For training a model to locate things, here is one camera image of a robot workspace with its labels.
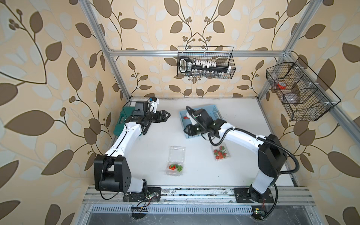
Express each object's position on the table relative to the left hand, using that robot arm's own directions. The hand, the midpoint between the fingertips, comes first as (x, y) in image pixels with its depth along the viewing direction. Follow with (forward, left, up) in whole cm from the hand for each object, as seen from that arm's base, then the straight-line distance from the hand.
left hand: (163, 113), depth 83 cm
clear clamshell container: (-11, -39, -19) cm, 45 cm away
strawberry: (-25, -7, -20) cm, 33 cm away
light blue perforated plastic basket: (+18, -36, -18) cm, 44 cm away
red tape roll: (+11, -70, +13) cm, 72 cm away
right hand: (-7, -14, -8) cm, 18 cm away
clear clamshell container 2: (-17, -8, -22) cm, 29 cm away
